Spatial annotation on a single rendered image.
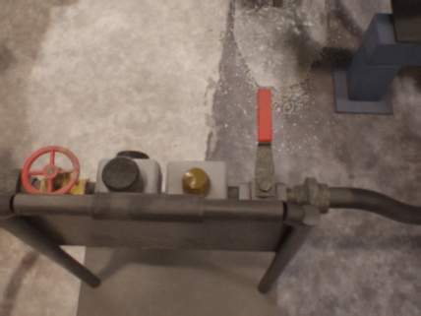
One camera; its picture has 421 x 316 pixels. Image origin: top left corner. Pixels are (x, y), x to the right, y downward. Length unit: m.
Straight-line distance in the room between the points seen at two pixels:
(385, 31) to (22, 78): 0.88
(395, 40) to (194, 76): 0.50
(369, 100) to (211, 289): 0.60
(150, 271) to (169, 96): 0.44
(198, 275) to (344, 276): 0.32
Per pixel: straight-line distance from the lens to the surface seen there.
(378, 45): 1.09
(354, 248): 1.15
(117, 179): 0.62
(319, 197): 0.68
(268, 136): 0.66
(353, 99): 1.27
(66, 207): 0.55
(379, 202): 0.71
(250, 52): 1.32
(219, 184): 0.65
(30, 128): 1.28
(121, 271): 1.10
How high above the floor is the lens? 1.07
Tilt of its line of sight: 67 degrees down
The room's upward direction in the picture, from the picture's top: straight up
